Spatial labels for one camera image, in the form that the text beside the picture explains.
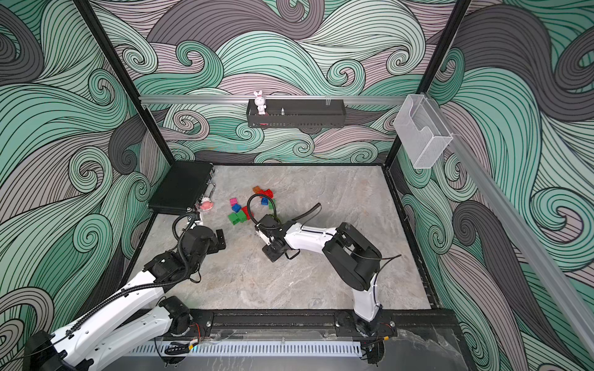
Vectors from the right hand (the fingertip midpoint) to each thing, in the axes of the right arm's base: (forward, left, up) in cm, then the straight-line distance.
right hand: (271, 253), depth 90 cm
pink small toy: (+22, +30, +3) cm, 37 cm away
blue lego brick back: (+24, +4, +2) cm, 25 cm away
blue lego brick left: (+20, +16, +2) cm, 26 cm away
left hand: (+2, +20, +15) cm, 25 cm away
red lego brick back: (+29, +3, +2) cm, 29 cm away
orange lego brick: (+32, +9, +2) cm, 33 cm away
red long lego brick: (+20, +13, +2) cm, 24 cm away
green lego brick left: (+15, +14, +3) cm, 21 cm away
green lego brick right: (+12, -1, +16) cm, 20 cm away
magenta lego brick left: (+25, +19, +1) cm, 32 cm away
